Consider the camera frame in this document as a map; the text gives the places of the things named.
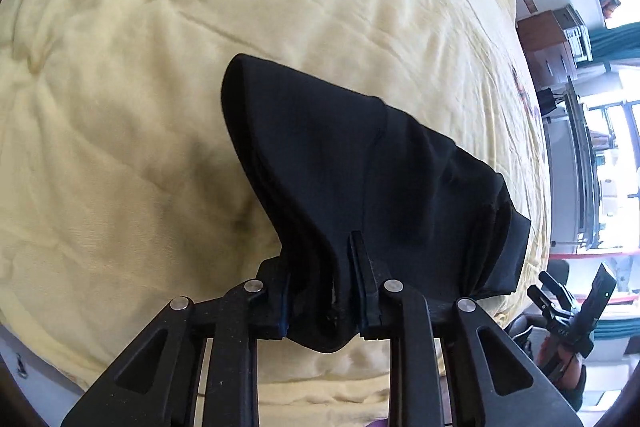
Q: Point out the white printer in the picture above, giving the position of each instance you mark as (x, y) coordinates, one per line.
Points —
(576, 33)

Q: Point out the yellow cartoon bed cover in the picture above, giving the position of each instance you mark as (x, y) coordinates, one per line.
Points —
(120, 185)

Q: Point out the black pants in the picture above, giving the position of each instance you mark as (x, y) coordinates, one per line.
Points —
(325, 162)

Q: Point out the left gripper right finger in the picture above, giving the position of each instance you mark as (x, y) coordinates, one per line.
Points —
(462, 371)

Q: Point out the person right hand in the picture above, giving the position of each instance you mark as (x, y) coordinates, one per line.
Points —
(572, 381)

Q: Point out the brown wooden dresser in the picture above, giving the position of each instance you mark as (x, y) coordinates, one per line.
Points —
(547, 51)

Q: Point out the black bag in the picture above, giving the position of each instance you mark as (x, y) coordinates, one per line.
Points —
(546, 101)

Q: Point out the teal curtain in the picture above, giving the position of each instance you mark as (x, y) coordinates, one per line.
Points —
(618, 44)

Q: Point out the long window desk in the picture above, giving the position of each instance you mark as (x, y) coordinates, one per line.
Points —
(575, 188)

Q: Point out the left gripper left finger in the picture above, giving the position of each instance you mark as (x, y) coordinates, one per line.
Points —
(188, 347)

